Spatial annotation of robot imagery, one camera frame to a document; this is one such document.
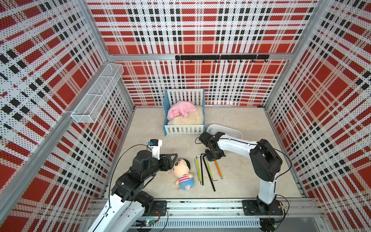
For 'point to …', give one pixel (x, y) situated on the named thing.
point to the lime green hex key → (210, 170)
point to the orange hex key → (218, 168)
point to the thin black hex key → (201, 169)
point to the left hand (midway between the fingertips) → (175, 155)
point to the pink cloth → (179, 108)
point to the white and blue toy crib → (196, 96)
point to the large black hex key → (207, 172)
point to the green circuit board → (148, 221)
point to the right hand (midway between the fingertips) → (216, 157)
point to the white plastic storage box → (229, 132)
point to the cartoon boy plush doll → (180, 169)
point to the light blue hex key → (196, 170)
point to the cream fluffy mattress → (194, 118)
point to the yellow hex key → (198, 169)
